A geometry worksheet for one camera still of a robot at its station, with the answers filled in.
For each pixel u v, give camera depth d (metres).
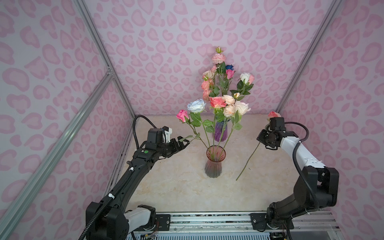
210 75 0.84
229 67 0.87
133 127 0.60
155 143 0.61
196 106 0.63
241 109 0.63
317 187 0.44
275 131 0.66
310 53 0.84
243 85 0.80
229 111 0.69
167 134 0.73
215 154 0.78
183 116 0.64
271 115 0.92
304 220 0.75
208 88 0.81
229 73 0.82
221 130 0.98
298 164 0.46
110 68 0.90
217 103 0.65
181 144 0.69
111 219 0.38
